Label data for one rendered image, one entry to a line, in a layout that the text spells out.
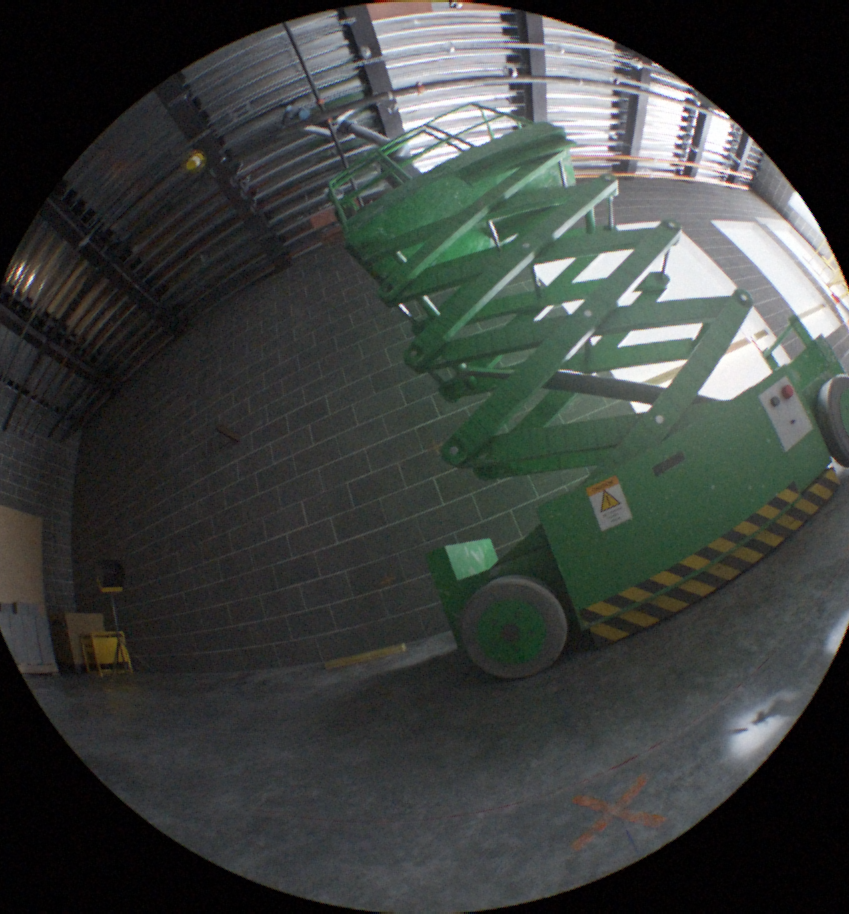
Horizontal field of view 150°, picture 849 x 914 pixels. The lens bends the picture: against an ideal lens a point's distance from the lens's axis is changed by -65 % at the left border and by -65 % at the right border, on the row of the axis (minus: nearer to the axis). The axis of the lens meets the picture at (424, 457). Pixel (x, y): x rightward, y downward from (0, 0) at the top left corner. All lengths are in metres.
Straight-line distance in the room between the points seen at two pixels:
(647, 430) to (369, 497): 1.83
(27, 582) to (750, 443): 7.21
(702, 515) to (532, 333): 0.86
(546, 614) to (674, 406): 0.75
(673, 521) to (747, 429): 0.35
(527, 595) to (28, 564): 6.55
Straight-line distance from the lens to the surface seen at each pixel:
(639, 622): 0.96
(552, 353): 1.18
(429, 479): 2.24
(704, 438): 0.97
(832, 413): 1.33
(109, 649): 4.65
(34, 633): 5.14
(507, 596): 0.91
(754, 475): 1.03
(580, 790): 0.54
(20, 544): 6.60
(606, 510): 0.87
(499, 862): 0.48
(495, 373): 1.43
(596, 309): 1.28
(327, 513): 2.44
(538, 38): 4.75
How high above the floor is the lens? 0.38
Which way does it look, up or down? 21 degrees up
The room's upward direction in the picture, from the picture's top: 20 degrees counter-clockwise
